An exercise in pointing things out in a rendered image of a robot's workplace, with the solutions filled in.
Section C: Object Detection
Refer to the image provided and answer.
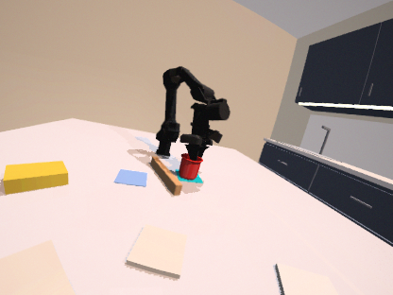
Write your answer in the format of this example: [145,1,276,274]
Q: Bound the orange flat bar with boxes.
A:
[151,157,182,196]

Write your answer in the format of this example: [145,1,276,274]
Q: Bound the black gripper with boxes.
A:
[179,119,213,161]

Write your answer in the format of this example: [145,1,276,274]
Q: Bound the yellow rectangular block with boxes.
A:
[3,161,69,195]

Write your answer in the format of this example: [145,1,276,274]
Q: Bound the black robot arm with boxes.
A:
[156,66,230,156]

